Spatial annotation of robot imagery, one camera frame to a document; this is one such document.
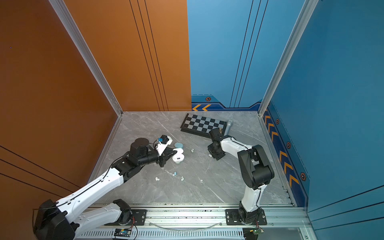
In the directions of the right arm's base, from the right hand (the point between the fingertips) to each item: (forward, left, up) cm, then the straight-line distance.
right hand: (208, 152), depth 96 cm
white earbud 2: (-17, +31, 0) cm, 35 cm away
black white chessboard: (+21, +5, +2) cm, 22 cm away
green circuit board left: (-42, +43, -3) cm, 60 cm away
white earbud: (-3, -1, +1) cm, 3 cm away
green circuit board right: (-42, -20, -2) cm, 46 cm away
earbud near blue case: (+1, +11, 0) cm, 11 cm away
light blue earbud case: (+3, +20, +4) cm, 20 cm away
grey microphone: (+20, -15, +1) cm, 25 cm away
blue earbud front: (-14, +21, 0) cm, 25 cm away
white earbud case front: (-11, +16, +20) cm, 28 cm away
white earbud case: (-15, +17, +19) cm, 29 cm away
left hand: (-10, +18, +20) cm, 28 cm away
